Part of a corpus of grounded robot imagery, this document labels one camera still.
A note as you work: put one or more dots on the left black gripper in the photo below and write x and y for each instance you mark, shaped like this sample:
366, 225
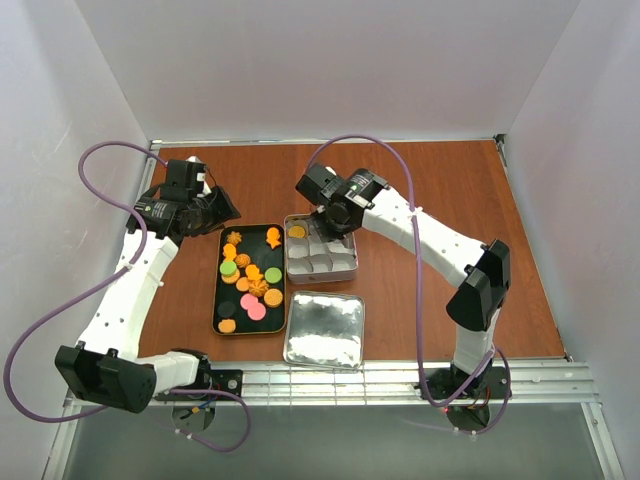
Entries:
211, 214

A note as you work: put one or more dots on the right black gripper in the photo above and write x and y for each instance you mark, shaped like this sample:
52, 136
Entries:
324, 228

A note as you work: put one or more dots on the orange waffle cookie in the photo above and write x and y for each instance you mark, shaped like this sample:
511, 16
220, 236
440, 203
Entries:
297, 231

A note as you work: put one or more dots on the black cookie tray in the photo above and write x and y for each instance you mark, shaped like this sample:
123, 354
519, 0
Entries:
254, 244

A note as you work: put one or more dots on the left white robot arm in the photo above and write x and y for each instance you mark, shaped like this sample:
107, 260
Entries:
104, 367

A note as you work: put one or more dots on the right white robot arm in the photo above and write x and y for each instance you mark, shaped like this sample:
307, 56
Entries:
479, 272

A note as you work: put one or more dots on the orange star cookie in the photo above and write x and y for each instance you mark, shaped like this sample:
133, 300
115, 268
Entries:
234, 238

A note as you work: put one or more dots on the silver cookie tin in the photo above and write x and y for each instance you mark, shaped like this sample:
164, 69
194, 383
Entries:
310, 260

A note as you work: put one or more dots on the orange fish cookie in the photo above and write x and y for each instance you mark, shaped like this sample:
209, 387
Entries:
273, 237

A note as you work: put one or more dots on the green topped sandwich cookie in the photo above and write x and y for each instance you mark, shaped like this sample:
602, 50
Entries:
229, 272

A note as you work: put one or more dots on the orange bear cookie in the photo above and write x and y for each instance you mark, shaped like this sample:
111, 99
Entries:
253, 273

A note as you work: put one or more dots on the plain orange round cookie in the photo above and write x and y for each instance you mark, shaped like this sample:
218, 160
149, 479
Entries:
243, 284

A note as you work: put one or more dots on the orange flower cookie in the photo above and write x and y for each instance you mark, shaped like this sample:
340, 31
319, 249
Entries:
258, 288

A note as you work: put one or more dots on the pink sandwich cookie upper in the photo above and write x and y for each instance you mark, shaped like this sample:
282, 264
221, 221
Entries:
248, 300

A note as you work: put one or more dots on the pink sandwich cookie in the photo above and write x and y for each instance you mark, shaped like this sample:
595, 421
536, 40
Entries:
257, 312
248, 300

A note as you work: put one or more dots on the orange dotted round cookie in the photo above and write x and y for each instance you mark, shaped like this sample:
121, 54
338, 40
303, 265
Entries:
273, 298

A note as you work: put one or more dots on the black sandwich cookie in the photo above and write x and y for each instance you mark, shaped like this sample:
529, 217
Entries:
226, 309

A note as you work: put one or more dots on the pink sandwich cookie lower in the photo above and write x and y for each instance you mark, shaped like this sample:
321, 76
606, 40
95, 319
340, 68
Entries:
257, 312

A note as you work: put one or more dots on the silver tin lid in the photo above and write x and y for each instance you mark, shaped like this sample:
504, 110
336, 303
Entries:
325, 330

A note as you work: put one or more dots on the orange scalloped cookie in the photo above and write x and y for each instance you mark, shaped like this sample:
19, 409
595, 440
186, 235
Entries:
226, 326

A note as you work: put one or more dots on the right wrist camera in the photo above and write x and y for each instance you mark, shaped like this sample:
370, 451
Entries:
318, 184

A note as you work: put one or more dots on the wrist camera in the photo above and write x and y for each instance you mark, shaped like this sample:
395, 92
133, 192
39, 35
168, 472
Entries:
184, 180
318, 184

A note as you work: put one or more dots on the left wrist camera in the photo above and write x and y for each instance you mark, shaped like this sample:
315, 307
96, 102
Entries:
184, 180

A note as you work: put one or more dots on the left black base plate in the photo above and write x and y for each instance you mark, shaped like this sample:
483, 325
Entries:
227, 380

